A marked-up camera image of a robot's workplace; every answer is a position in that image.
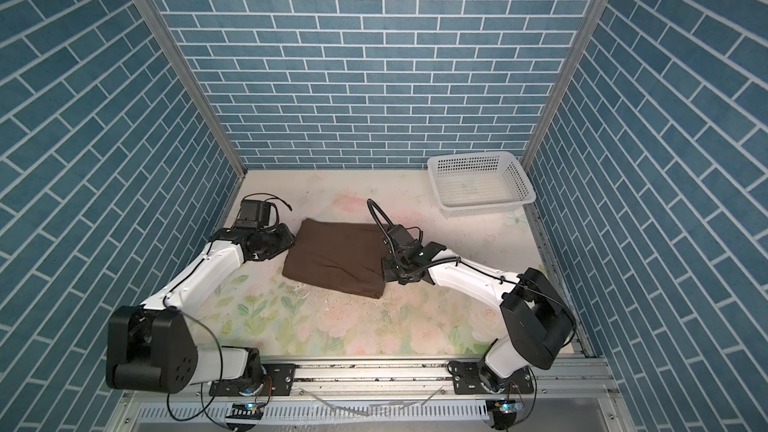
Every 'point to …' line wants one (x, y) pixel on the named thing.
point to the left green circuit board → (247, 411)
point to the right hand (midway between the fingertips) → (382, 267)
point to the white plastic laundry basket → (469, 184)
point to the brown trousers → (348, 256)
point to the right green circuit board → (509, 406)
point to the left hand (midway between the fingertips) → (292, 238)
